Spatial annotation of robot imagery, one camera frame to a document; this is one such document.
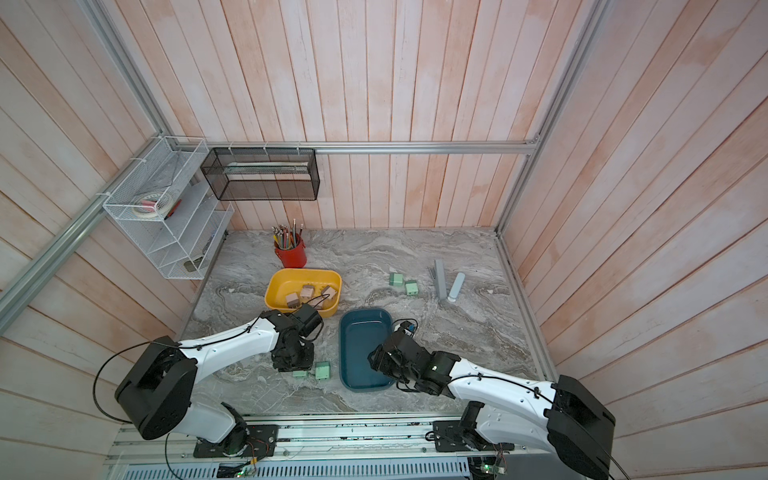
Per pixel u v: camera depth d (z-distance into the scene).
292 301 0.98
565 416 0.41
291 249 1.01
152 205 0.69
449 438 0.72
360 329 0.93
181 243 0.78
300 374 0.81
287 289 1.01
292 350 0.70
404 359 0.61
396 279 1.04
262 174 1.04
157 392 0.43
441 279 0.98
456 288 1.00
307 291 1.00
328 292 0.99
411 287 1.01
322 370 0.83
